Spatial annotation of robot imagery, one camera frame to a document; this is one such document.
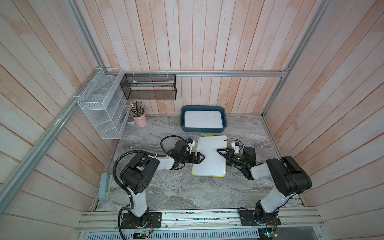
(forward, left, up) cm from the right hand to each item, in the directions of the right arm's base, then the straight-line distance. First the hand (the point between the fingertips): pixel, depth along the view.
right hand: (217, 152), depth 90 cm
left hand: (-2, +11, -5) cm, 12 cm away
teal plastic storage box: (+40, +16, -1) cm, 43 cm away
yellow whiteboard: (-7, +2, -2) cm, 8 cm away
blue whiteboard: (+33, +7, -5) cm, 34 cm away
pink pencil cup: (+25, +53, +5) cm, 59 cm away
